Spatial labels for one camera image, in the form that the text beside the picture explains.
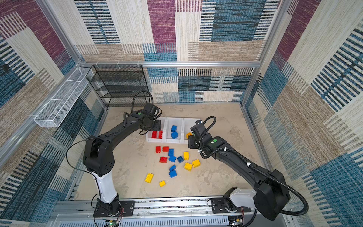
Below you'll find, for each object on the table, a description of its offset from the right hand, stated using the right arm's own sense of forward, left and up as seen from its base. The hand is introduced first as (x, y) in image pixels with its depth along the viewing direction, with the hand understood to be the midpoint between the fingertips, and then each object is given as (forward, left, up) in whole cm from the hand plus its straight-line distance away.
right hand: (193, 142), depth 82 cm
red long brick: (+15, +26, -14) cm, 33 cm away
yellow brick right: (-7, -2, -13) cm, 15 cm away
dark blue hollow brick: (-4, +8, -13) cm, 16 cm away
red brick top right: (+4, +18, -14) cm, 23 cm away
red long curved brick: (+13, +21, -11) cm, 28 cm away
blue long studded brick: (0, +14, -13) cm, 19 cm away
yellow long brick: (-15, +26, -13) cm, 33 cm away
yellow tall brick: (-2, +4, -12) cm, 13 cm away
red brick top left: (+3, +23, -14) cm, 26 cm away
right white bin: (+22, +2, -12) cm, 25 cm away
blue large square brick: (+14, +12, -13) cm, 22 cm away
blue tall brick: (+19, +12, -12) cm, 25 cm away
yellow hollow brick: (+12, +2, -10) cm, 15 cm away
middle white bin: (+25, +8, -13) cm, 29 cm away
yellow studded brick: (-9, +3, -13) cm, 16 cm away
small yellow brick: (-18, +18, -14) cm, 29 cm away
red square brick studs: (-4, +19, -13) cm, 23 cm away
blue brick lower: (-9, +13, -14) cm, 21 cm away
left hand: (+15, +22, -2) cm, 27 cm away
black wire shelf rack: (+49, +54, +3) cm, 73 cm away
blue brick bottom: (-12, +12, -14) cm, 23 cm away
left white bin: (+13, +23, -13) cm, 30 cm away
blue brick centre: (-3, +13, -14) cm, 20 cm away
